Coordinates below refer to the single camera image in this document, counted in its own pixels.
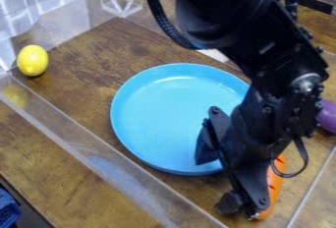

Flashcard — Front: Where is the blue round plastic tray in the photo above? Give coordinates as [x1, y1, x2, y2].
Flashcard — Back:
[110, 63, 248, 176]

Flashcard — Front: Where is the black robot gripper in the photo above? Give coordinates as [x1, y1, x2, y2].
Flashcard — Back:
[194, 74, 324, 219]

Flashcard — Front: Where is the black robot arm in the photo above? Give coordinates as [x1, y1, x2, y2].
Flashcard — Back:
[146, 0, 328, 218]

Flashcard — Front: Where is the purple toy eggplant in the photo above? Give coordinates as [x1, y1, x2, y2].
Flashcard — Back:
[317, 99, 336, 134]

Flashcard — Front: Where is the orange toy carrot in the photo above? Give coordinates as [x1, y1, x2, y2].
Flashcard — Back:
[256, 153, 286, 220]

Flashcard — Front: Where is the yellow toy lemon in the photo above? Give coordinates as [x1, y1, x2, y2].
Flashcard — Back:
[17, 45, 48, 77]

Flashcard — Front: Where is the black braided cable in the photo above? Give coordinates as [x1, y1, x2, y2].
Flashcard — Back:
[137, 0, 201, 51]

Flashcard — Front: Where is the clear acrylic barrier wall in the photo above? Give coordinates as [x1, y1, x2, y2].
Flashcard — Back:
[0, 0, 336, 228]

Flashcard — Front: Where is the blue object at corner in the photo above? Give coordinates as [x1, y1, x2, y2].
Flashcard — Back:
[0, 189, 21, 228]

